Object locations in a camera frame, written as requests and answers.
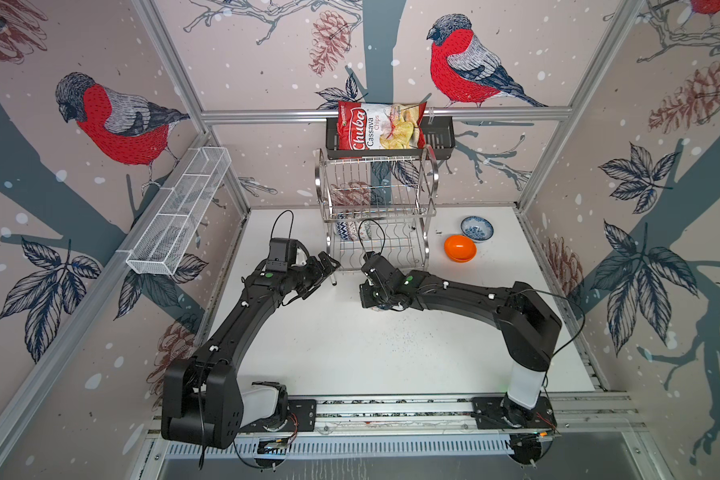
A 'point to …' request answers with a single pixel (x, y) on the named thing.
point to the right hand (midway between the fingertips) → (357, 299)
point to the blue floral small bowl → (478, 228)
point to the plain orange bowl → (460, 248)
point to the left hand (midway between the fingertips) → (331, 271)
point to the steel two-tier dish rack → (380, 205)
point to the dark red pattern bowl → (352, 230)
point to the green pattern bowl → (365, 230)
